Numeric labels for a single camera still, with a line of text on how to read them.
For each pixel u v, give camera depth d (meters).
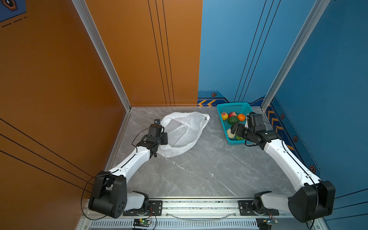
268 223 0.69
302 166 0.44
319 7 0.70
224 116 1.09
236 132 0.74
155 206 0.74
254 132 0.60
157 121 0.77
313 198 0.39
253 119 0.62
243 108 1.12
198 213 0.72
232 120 1.05
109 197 0.42
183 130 1.05
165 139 0.79
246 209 0.72
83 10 0.71
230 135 0.94
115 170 0.45
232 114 1.10
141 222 0.71
